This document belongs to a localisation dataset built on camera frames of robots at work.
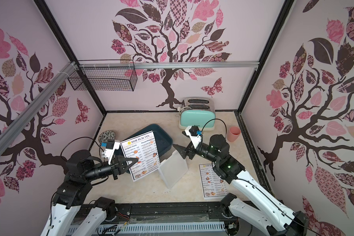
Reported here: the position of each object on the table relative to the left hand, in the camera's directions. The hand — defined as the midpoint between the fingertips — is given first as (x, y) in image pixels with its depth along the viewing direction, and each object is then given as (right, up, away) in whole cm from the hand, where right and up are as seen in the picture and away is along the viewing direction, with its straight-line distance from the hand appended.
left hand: (138, 164), depth 61 cm
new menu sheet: (+3, +7, -1) cm, 8 cm away
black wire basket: (-25, +50, +34) cm, 65 cm away
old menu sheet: (+38, -19, +22) cm, 47 cm away
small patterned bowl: (-34, +9, +41) cm, 54 cm away
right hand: (+18, +11, +3) cm, 22 cm away
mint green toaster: (+30, +26, +37) cm, 54 cm away
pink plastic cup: (+54, +11, +35) cm, 65 cm away
